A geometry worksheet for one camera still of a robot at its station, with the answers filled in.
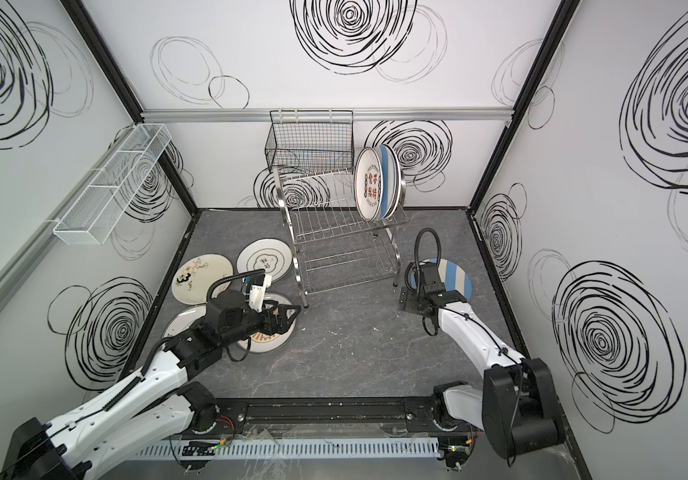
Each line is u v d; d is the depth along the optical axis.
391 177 0.71
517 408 0.41
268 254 1.05
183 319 0.89
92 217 0.72
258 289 0.69
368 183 0.81
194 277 0.99
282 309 0.68
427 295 0.67
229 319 0.58
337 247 1.08
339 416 0.75
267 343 0.86
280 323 0.68
